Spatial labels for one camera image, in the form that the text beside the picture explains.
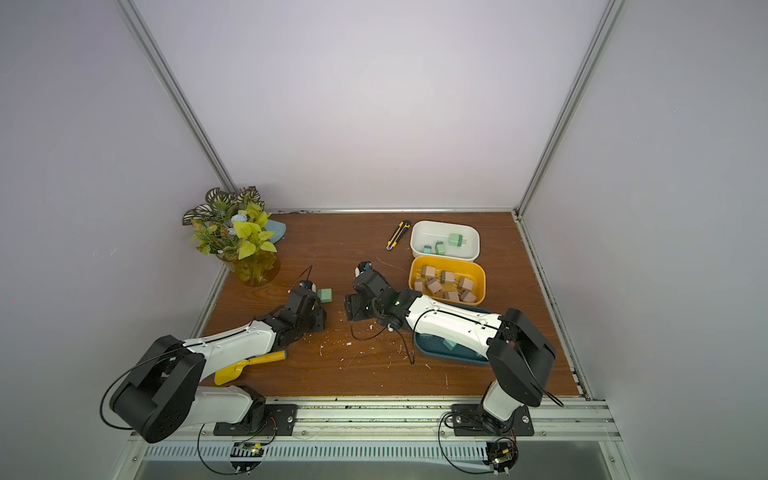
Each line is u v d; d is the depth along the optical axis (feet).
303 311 2.35
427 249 3.45
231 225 2.69
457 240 3.60
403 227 3.73
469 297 3.05
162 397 1.38
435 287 3.16
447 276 3.20
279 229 3.76
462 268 3.29
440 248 3.48
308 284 2.73
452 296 3.04
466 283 3.19
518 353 1.40
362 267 2.43
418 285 3.11
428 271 3.28
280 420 2.40
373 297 2.00
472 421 2.38
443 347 2.77
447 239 3.60
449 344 2.72
